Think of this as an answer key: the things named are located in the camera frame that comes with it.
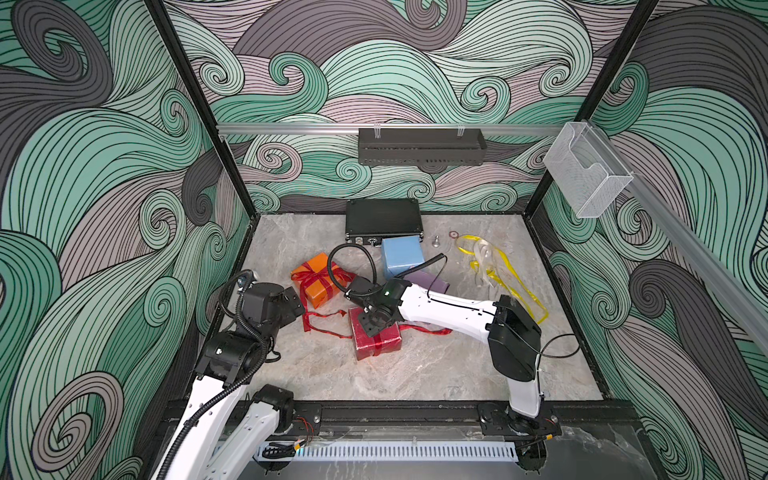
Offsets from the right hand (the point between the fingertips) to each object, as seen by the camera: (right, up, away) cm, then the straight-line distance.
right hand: (368, 326), depth 83 cm
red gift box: (+5, -3, -3) cm, 7 cm away
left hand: (-21, +10, -12) cm, 27 cm away
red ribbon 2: (+2, -2, -3) cm, 4 cm away
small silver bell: (+24, +23, +26) cm, 42 cm away
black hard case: (0, +31, +29) cm, 43 cm away
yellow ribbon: (+44, +17, +22) cm, 52 cm away
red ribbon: (-21, +13, +10) cm, 26 cm away
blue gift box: (+11, +20, +20) cm, 30 cm away
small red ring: (+33, +26, +31) cm, 52 cm away
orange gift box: (-16, +8, +7) cm, 19 cm away
